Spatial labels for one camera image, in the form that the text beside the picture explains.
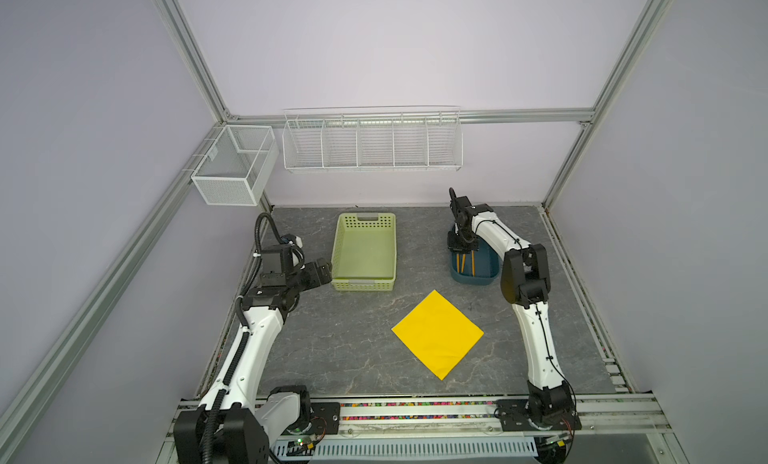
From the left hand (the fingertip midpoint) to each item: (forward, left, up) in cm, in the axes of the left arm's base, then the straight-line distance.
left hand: (318, 270), depth 82 cm
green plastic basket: (+17, -11, -16) cm, 26 cm away
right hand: (+16, -45, -17) cm, 51 cm away
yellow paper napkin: (-13, -33, -18) cm, 40 cm away
